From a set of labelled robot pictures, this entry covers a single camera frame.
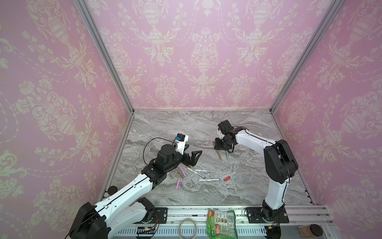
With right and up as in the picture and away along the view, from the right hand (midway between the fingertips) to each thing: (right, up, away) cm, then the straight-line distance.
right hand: (217, 147), depth 95 cm
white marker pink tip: (-6, -17, -9) cm, 21 cm away
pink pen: (-22, -13, -5) cm, 26 cm away
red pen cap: (+5, -17, -8) cm, 19 cm away
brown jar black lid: (+35, -31, -31) cm, 56 cm away
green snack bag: (-2, -33, -25) cm, 41 cm away
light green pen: (+7, -5, +1) cm, 9 cm away
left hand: (-14, +2, -19) cm, 24 cm away
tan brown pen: (+1, -3, +2) cm, 4 cm away
